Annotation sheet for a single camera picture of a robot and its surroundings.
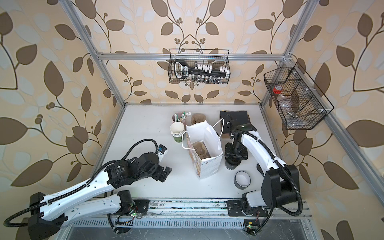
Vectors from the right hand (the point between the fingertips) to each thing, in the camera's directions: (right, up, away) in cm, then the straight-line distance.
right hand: (233, 158), depth 80 cm
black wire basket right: (+32, +29, -6) cm, 44 cm away
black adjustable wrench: (+17, -8, +6) cm, 20 cm away
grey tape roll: (+5, -13, +4) cm, 15 cm away
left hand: (-35, -2, -7) cm, 36 cm away
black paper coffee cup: (-2, -2, -2) cm, 3 cm away
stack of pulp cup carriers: (-20, +23, +28) cm, 41 cm away
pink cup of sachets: (-31, +23, +12) cm, 40 cm away
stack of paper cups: (-33, +15, +15) cm, 39 cm away
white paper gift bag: (-16, +15, +5) cm, 22 cm away
